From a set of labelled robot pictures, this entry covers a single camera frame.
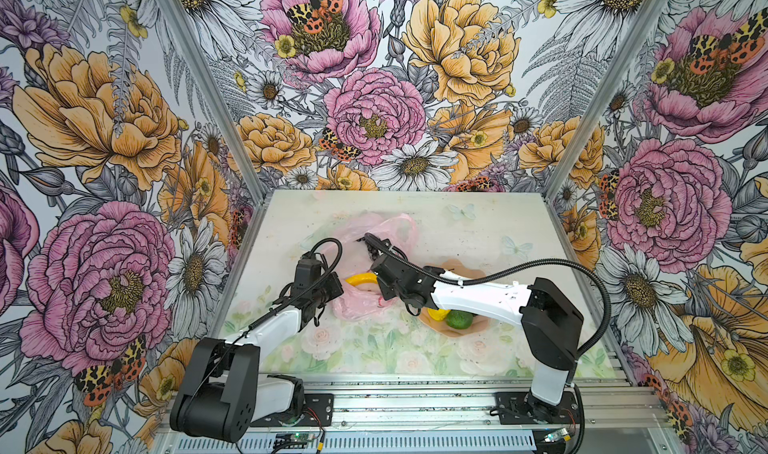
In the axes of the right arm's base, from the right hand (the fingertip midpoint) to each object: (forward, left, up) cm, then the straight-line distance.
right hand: (392, 283), depth 87 cm
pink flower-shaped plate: (-12, -13, +25) cm, 31 cm away
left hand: (+1, +16, -5) cm, 17 cm away
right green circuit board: (-36, -37, -11) cm, 53 cm away
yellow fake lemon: (-7, -13, -5) cm, 15 cm away
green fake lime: (-10, -18, -2) cm, 20 cm away
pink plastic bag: (-3, +8, -4) cm, 9 cm away
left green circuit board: (-35, +23, -9) cm, 43 cm away
